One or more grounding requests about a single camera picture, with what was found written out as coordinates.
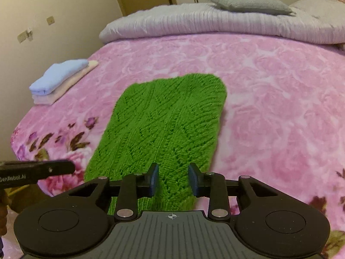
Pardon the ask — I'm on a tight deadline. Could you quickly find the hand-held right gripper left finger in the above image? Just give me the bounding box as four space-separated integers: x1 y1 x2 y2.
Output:
68 162 160 220

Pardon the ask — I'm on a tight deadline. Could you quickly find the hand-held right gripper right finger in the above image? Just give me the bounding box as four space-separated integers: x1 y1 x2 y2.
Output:
188 163 276 220

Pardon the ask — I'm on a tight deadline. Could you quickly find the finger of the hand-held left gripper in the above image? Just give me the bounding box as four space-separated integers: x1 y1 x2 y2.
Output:
34 160 76 181

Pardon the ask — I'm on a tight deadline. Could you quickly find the green knit sweater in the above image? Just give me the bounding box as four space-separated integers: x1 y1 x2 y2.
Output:
83 73 228 212

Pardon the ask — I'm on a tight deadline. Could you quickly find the folded cream cloth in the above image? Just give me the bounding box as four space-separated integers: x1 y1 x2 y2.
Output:
31 60 99 106

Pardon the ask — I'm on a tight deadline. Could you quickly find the folded light blue cloth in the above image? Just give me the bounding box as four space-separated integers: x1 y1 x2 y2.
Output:
29 58 89 96

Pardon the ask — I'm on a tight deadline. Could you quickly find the pink rose print blanket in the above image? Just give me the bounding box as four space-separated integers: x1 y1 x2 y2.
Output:
10 32 345 259

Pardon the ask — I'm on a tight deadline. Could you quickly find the grey striped duvet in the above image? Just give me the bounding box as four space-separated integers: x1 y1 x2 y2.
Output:
99 2 345 45

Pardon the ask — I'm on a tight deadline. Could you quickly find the grey pillow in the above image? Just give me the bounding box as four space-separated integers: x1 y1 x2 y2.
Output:
208 0 294 17

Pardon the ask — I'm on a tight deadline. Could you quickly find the pale pillow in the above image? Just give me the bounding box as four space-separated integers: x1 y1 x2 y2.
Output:
289 0 345 27

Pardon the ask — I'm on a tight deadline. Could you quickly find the loose wall socket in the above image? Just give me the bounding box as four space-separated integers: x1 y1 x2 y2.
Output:
17 28 34 44

